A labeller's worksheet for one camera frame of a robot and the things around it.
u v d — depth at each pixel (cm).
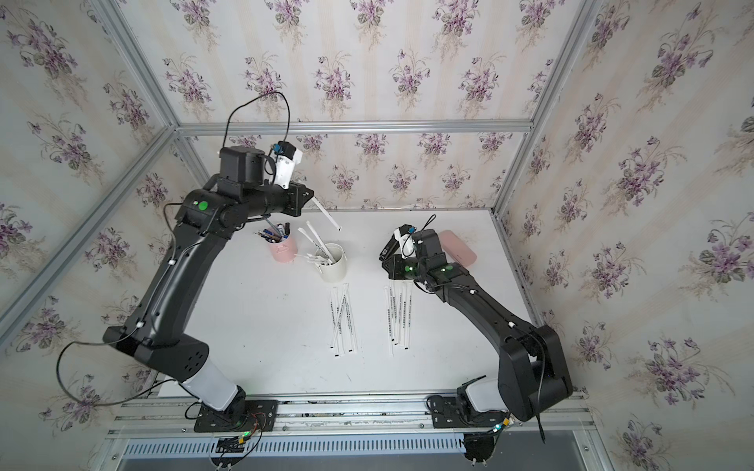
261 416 72
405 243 72
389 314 91
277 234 101
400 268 73
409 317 91
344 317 91
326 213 75
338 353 84
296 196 57
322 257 84
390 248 104
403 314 91
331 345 85
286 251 99
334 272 93
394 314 91
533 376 41
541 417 44
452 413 73
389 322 89
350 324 88
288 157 57
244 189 48
